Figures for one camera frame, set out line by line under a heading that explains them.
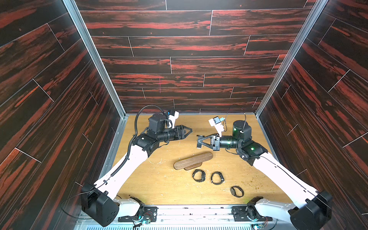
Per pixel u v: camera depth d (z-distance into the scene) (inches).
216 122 24.1
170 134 24.5
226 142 23.5
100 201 15.1
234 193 30.9
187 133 26.4
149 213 28.9
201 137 25.6
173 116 25.8
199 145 26.2
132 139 21.2
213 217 28.9
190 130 26.8
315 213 14.9
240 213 28.8
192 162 33.4
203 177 32.6
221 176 32.9
